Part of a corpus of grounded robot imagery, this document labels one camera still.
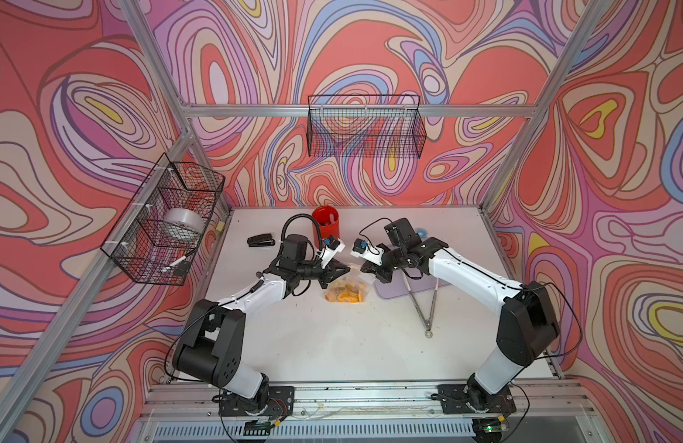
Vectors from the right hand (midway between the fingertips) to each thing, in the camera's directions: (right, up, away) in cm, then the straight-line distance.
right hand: (367, 272), depth 84 cm
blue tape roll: (+25, +12, +27) cm, 39 cm away
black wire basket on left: (-54, +11, -17) cm, 57 cm away
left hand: (-6, +1, -1) cm, 6 cm away
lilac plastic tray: (+13, -5, +11) cm, 17 cm away
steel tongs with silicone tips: (+20, -16, +2) cm, 26 cm away
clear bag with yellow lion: (-5, -7, +8) cm, 12 cm away
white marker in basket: (-52, +4, -13) cm, 54 cm away
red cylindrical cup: (-13, +17, +17) cm, 27 cm away
